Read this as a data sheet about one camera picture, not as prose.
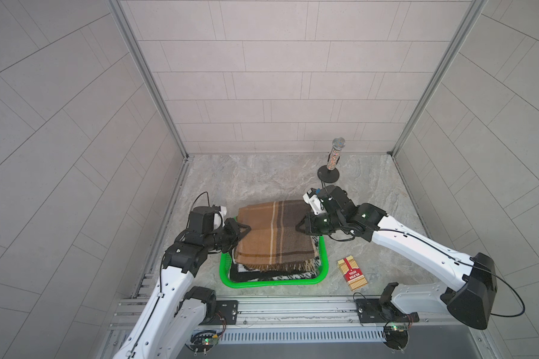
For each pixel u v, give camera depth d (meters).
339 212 0.55
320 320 0.71
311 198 0.68
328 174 1.07
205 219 0.55
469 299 0.37
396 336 0.68
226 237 0.62
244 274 0.72
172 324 0.53
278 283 0.71
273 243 0.69
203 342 0.65
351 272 0.79
